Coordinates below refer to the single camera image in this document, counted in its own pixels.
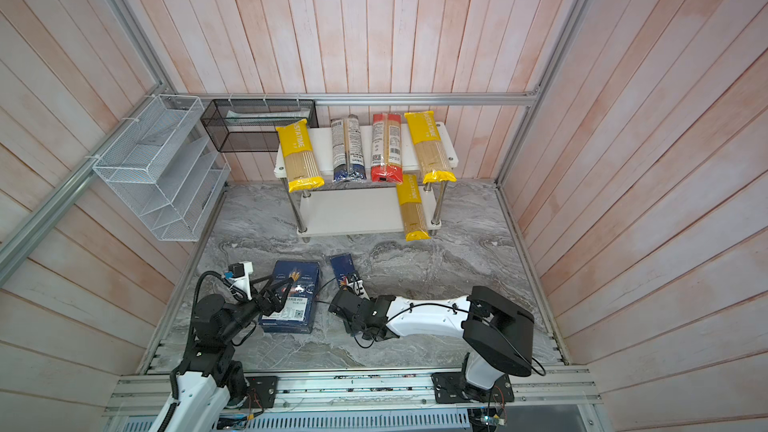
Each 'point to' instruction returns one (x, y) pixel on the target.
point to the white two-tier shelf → (360, 208)
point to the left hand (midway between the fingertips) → (284, 284)
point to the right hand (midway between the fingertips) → (352, 311)
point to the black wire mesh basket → (250, 125)
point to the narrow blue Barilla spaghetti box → (344, 267)
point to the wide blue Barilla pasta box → (296, 314)
